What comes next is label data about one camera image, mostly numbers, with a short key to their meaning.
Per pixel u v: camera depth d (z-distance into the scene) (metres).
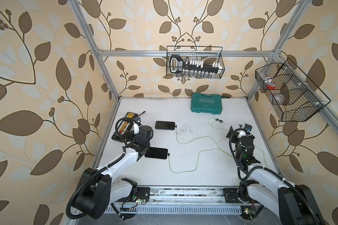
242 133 0.72
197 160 0.87
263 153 0.89
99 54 0.93
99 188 0.41
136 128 0.74
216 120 1.05
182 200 0.74
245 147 0.63
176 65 0.85
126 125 0.99
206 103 1.11
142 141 0.66
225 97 1.23
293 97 0.73
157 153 0.94
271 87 0.82
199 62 0.81
